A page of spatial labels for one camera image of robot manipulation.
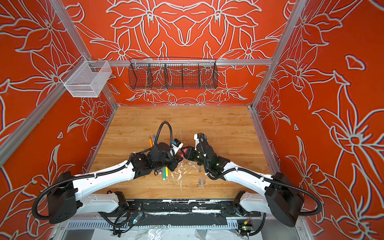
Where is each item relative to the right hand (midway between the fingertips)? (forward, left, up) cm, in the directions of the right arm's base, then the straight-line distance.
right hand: (179, 150), depth 77 cm
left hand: (-3, -1, -2) cm, 4 cm away
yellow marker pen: (-6, +8, -14) cm, 18 cm away
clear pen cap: (-4, -11, -16) cm, 20 cm away
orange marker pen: (+14, +21, -14) cm, 29 cm away
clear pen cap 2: (-12, -11, -15) cm, 22 cm away
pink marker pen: (-3, -1, 0) cm, 3 cm away
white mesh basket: (+44, +59, +15) cm, 75 cm away
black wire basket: (+51, +6, +14) cm, 53 cm away
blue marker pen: (+17, +19, -15) cm, 30 cm away
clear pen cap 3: (-14, -11, -15) cm, 23 cm away
